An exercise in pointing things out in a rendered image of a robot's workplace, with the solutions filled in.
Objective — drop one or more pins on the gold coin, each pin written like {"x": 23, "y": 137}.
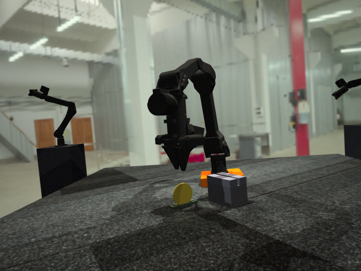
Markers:
{"x": 182, "y": 193}

